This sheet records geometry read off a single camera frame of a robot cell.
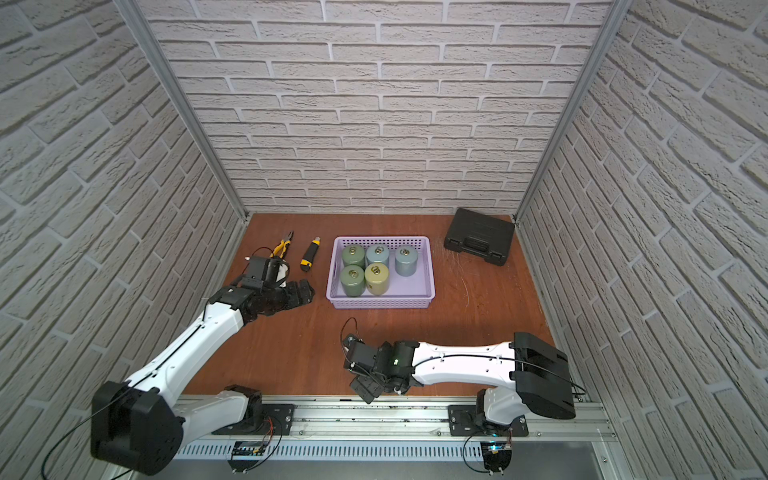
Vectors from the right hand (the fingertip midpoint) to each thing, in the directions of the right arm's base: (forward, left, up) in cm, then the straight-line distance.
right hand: (374, 371), depth 77 cm
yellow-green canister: (+27, -2, +3) cm, 28 cm away
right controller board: (-19, -29, -7) cm, 35 cm away
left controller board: (-14, +33, -8) cm, 36 cm away
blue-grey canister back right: (+34, -11, +2) cm, 36 cm away
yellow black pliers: (+49, +34, -4) cm, 60 cm away
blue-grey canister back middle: (+37, -2, +4) cm, 37 cm away
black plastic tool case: (+45, -40, 0) cm, 61 cm away
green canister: (+27, +6, +2) cm, 28 cm away
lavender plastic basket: (+27, -14, -7) cm, 31 cm away
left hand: (+21, +19, +8) cm, 29 cm away
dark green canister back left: (+37, +6, +4) cm, 38 cm away
